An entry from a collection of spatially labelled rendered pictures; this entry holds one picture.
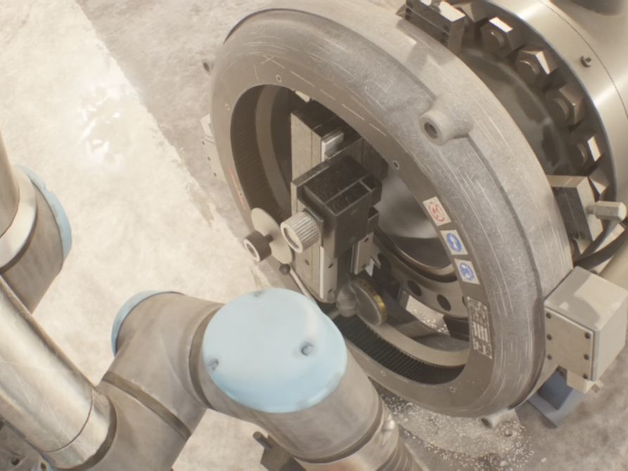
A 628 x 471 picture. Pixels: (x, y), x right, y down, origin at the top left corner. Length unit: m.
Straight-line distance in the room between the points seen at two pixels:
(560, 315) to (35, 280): 0.61
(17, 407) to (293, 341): 0.21
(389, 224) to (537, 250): 0.50
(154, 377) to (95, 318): 1.30
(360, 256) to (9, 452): 0.73
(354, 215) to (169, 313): 0.41
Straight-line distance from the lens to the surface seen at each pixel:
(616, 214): 0.82
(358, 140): 0.95
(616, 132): 1.13
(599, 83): 1.12
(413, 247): 1.26
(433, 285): 1.24
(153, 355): 0.56
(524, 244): 0.83
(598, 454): 1.68
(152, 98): 2.33
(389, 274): 1.33
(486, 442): 1.62
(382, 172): 1.06
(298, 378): 0.47
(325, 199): 0.91
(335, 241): 0.94
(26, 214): 0.73
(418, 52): 0.84
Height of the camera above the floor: 1.50
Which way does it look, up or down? 53 degrees down
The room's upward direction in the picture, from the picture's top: 2 degrees counter-clockwise
